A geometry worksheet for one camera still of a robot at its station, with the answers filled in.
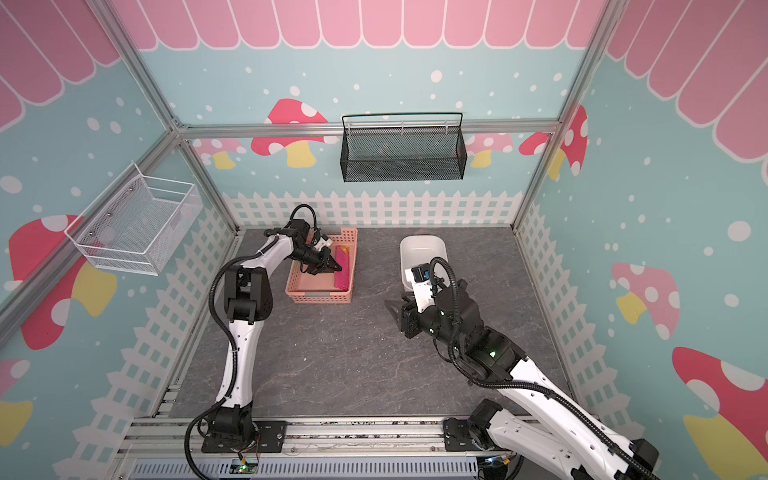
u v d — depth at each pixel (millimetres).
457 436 737
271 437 743
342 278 1030
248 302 682
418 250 1099
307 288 1015
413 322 586
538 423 458
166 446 741
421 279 563
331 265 1007
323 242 1036
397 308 596
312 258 964
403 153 933
